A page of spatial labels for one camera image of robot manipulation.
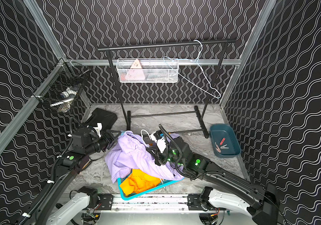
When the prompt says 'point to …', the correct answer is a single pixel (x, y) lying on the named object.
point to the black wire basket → (60, 89)
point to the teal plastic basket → (165, 183)
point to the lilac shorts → (129, 152)
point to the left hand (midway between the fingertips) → (119, 132)
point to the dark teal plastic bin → (217, 131)
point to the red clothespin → (222, 141)
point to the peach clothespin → (217, 147)
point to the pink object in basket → (135, 72)
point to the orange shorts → (136, 181)
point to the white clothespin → (224, 147)
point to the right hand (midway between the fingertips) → (147, 147)
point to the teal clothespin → (122, 132)
